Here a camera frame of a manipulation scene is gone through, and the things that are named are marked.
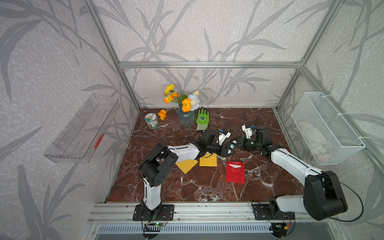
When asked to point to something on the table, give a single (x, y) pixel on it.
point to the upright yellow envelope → (210, 159)
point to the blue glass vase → (186, 119)
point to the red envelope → (235, 172)
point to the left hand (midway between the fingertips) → (232, 152)
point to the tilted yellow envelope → (185, 165)
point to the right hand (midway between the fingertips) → (231, 141)
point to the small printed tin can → (151, 120)
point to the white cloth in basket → (314, 137)
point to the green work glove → (202, 119)
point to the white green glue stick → (232, 146)
